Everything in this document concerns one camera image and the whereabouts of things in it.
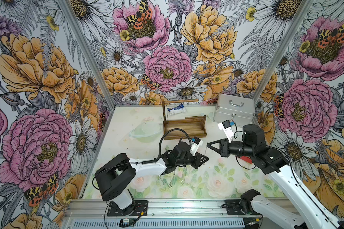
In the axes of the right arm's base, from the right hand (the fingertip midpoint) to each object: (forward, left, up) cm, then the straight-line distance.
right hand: (208, 149), depth 65 cm
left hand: (+1, -1, -16) cm, 16 cm away
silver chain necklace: (-4, +25, -28) cm, 37 cm away
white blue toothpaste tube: (+49, +11, -24) cm, 56 cm away
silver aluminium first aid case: (+37, -31, -15) cm, 51 cm away
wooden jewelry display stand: (+35, -1, -29) cm, 45 cm away
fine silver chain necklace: (-2, +10, -28) cm, 30 cm away
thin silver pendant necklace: (-7, +18, -28) cm, 34 cm away
